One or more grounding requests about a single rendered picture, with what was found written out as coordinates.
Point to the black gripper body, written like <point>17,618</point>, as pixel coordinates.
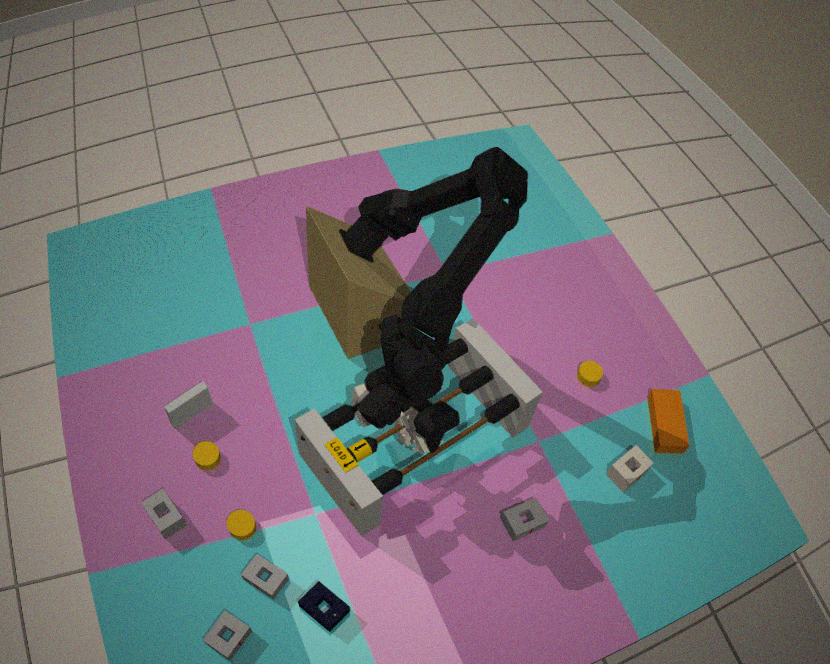
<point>433,420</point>

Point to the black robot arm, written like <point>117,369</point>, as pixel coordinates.
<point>435,303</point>

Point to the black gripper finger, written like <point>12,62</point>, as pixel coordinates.
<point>433,444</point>

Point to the olive-yellow short cylinder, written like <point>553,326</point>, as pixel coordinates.
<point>241,524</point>
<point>206,455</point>
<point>589,373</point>

